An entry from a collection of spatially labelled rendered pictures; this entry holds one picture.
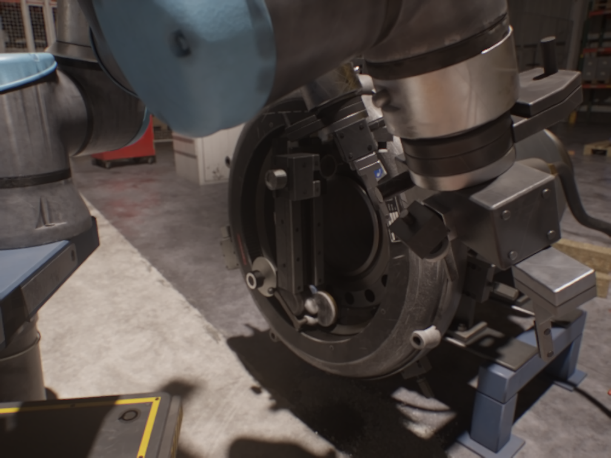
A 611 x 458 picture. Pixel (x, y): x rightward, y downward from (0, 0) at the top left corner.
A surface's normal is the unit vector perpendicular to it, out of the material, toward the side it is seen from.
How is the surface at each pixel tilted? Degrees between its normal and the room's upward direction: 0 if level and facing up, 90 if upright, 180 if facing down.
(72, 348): 0
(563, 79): 25
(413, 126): 114
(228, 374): 0
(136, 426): 0
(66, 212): 70
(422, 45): 109
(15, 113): 90
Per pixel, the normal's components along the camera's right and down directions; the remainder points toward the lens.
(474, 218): -0.89, 0.44
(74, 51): 0.10, -0.42
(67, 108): 0.95, -0.07
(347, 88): 0.35, 0.00
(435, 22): -0.12, 0.54
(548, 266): -0.36, -0.80
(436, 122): -0.33, 0.59
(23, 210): 0.52, -0.10
